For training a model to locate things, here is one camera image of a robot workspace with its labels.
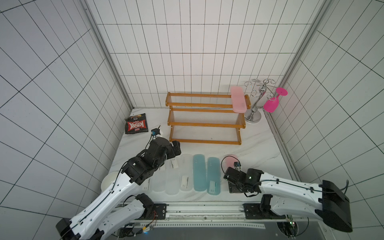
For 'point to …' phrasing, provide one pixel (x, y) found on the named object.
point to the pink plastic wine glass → (270, 105)
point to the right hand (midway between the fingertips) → (231, 188)
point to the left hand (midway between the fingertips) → (170, 148)
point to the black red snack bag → (136, 123)
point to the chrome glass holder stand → (254, 116)
